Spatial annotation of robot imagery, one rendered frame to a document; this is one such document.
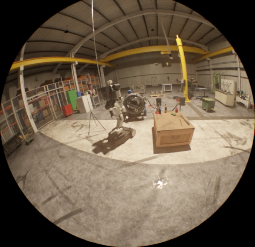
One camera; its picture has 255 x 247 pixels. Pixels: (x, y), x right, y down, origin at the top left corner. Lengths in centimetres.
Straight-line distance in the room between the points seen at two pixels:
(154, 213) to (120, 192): 59
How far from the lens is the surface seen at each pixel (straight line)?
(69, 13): 841
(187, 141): 203
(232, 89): 715
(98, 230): 150
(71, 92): 939
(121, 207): 140
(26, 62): 883
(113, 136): 201
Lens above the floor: 136
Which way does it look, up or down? 24 degrees down
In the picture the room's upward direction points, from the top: 10 degrees counter-clockwise
